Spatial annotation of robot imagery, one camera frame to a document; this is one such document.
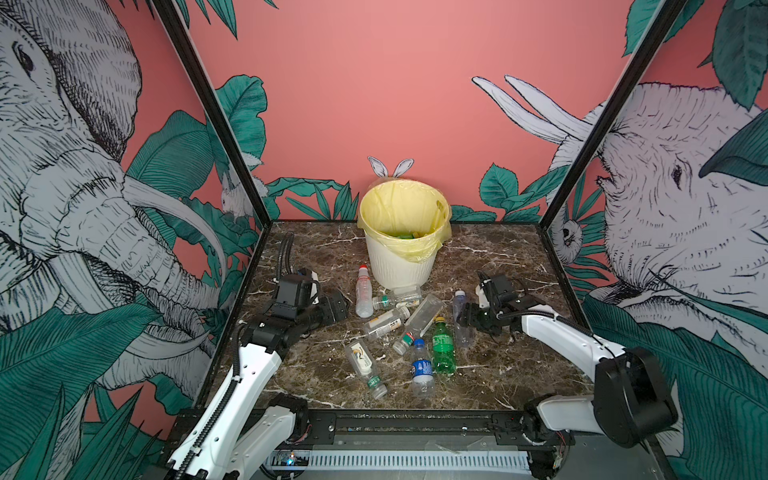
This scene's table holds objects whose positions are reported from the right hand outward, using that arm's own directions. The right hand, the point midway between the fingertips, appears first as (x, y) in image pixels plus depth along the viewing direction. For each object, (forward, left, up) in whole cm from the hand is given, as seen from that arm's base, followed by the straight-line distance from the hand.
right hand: (462, 316), depth 88 cm
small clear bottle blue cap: (-18, +12, -5) cm, 22 cm away
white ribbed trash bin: (+11, +21, +6) cm, 25 cm away
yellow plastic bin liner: (+33, +15, +9) cm, 37 cm away
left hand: (-3, +35, +13) cm, 38 cm away
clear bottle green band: (+7, +23, -4) cm, 24 cm away
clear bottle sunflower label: (0, +13, -5) cm, 14 cm away
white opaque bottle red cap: (+8, +30, -3) cm, 32 cm away
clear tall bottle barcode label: (-5, 0, -2) cm, 6 cm away
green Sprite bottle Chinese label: (+11, +17, +23) cm, 31 cm away
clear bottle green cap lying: (-14, +29, -1) cm, 32 cm away
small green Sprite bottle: (-10, +7, -1) cm, 12 cm away
